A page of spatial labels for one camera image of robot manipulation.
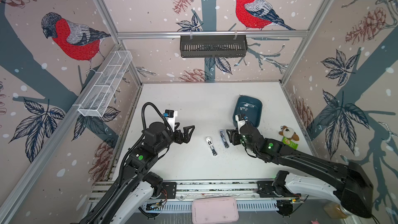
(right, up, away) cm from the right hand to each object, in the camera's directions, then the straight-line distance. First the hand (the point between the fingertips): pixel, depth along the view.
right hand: (229, 131), depth 80 cm
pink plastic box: (-7, -32, -13) cm, 35 cm away
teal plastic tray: (+20, +10, +27) cm, 35 cm away
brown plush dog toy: (+38, -4, +10) cm, 39 cm away
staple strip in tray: (+13, +10, +26) cm, 31 cm away
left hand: (-21, +5, -10) cm, 24 cm away
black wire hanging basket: (-13, +54, +27) cm, 61 cm away
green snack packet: (+35, -8, +9) cm, 37 cm away
